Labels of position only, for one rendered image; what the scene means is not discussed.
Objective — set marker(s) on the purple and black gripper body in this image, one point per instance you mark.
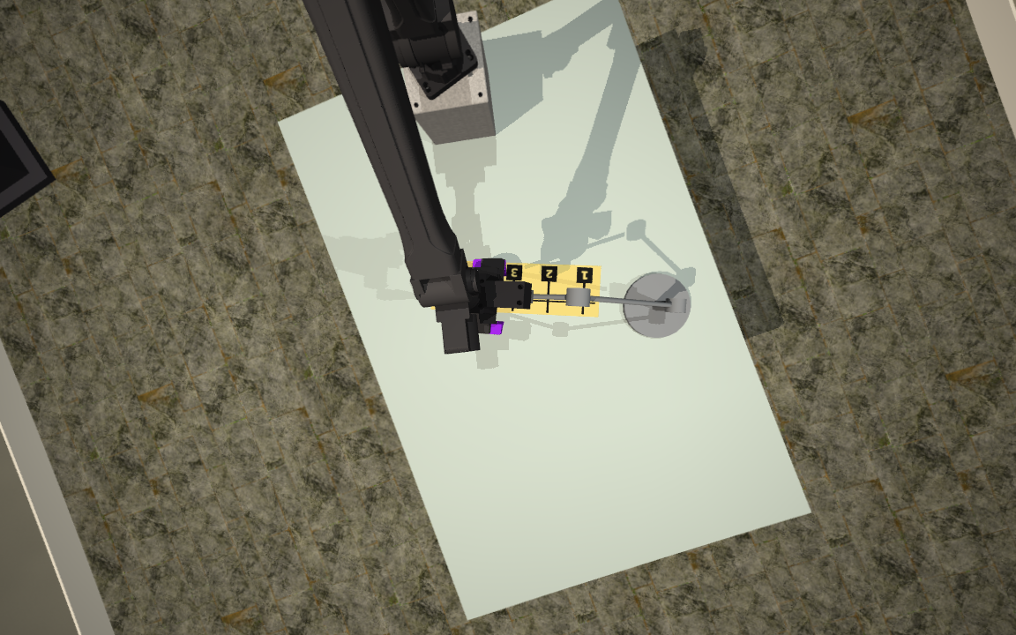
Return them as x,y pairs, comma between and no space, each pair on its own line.
494,267

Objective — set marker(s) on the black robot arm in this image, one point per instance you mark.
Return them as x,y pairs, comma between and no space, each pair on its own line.
357,37

